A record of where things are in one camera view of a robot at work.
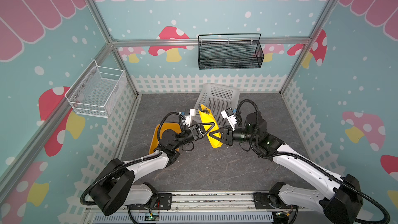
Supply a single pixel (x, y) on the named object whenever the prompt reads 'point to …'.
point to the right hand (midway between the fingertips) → (210, 134)
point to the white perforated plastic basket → (217, 97)
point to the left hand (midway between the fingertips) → (215, 129)
